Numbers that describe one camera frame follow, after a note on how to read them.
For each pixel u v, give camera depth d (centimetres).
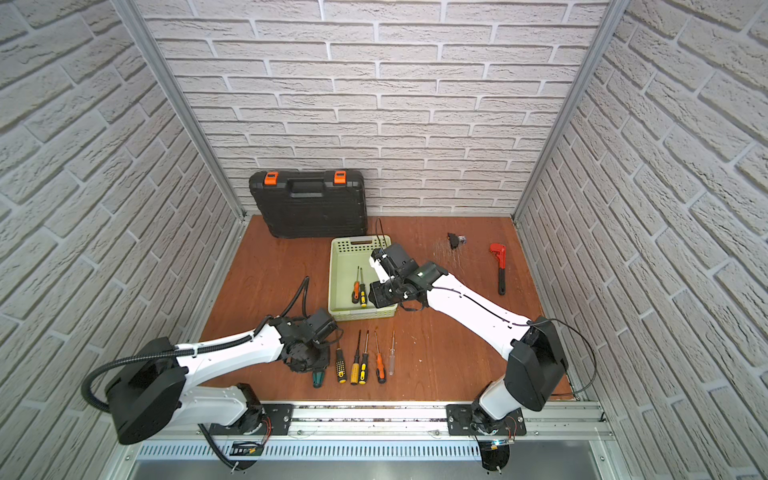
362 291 95
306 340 63
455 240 111
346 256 106
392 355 84
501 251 107
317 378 78
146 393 41
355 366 81
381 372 80
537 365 41
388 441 71
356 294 94
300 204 97
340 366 80
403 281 60
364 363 82
